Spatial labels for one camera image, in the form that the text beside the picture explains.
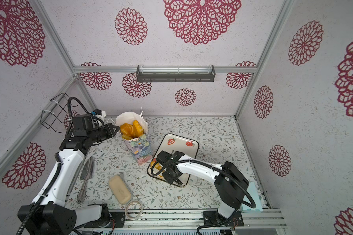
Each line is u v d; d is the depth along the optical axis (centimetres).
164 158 65
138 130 90
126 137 89
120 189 80
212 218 73
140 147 82
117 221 74
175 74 92
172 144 103
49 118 74
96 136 62
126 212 75
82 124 55
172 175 71
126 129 90
